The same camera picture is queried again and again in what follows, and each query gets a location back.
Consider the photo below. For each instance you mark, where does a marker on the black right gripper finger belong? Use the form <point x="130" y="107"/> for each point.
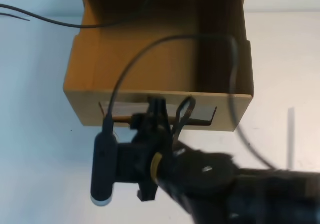
<point x="154" y="121"/>

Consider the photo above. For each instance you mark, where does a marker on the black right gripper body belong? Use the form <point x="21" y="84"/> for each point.
<point x="134" y="159"/>

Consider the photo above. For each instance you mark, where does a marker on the brown shoebox drawer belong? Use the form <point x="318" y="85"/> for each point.
<point x="173" y="70"/>

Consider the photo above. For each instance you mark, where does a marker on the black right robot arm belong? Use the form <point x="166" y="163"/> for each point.
<point x="210" y="186"/>

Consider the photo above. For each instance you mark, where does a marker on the upper brown shoebox shell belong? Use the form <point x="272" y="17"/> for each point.
<point x="225" y="16"/>

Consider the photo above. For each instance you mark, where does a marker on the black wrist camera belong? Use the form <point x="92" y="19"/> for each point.
<point x="104" y="166"/>

